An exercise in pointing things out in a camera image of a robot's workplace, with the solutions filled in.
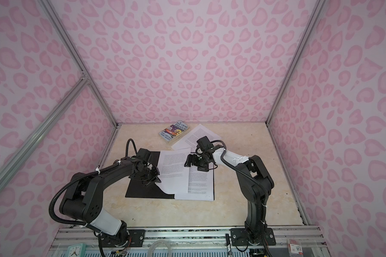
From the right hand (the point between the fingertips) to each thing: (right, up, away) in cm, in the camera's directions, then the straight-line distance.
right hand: (191, 165), depth 90 cm
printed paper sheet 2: (+6, -12, 0) cm, 13 cm away
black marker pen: (+17, -32, -19) cm, 41 cm away
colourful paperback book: (-13, +20, +24) cm, 34 cm away
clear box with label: (+45, -32, -21) cm, 59 cm away
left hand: (-16, -7, -1) cm, 17 cm away
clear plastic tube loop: (-17, -34, -18) cm, 42 cm away
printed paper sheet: (-10, -6, +2) cm, 12 cm away
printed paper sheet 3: (-1, +13, +21) cm, 24 cm away
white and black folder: (-29, -13, -4) cm, 32 cm away
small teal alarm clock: (-48, -33, -21) cm, 62 cm away
